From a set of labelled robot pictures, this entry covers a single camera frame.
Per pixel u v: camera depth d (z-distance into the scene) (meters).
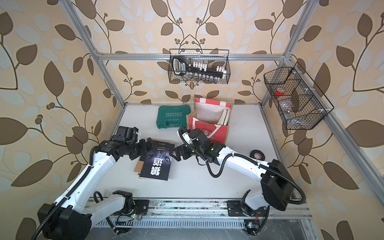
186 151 0.68
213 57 0.91
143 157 0.81
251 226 0.70
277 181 0.42
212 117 1.02
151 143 0.71
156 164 0.79
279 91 0.81
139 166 0.80
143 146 0.69
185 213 0.74
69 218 0.37
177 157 0.67
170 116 1.08
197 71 0.85
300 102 0.74
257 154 0.91
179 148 0.67
